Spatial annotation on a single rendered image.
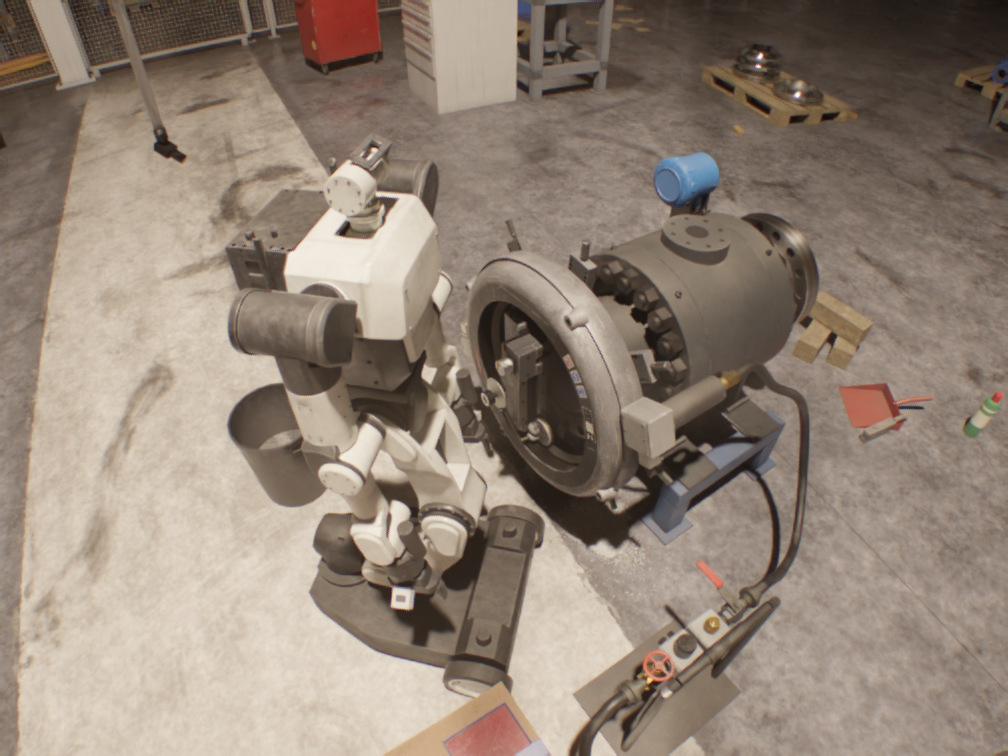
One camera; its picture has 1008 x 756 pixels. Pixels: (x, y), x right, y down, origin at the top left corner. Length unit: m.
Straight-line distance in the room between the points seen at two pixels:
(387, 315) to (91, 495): 2.00
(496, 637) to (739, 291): 1.22
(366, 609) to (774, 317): 1.53
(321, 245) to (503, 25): 4.53
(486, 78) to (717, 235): 3.78
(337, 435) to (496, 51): 4.68
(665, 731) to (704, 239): 1.44
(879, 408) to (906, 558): 0.77
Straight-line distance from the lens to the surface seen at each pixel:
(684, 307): 1.73
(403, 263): 0.95
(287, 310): 0.84
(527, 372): 1.61
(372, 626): 1.86
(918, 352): 3.46
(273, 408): 2.32
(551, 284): 1.52
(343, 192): 0.92
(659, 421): 1.42
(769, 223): 2.28
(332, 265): 0.92
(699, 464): 2.10
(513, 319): 1.62
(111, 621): 2.39
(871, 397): 3.04
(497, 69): 5.45
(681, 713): 1.98
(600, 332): 1.45
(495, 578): 1.86
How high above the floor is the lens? 1.86
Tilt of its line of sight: 45 degrees down
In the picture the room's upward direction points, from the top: straight up
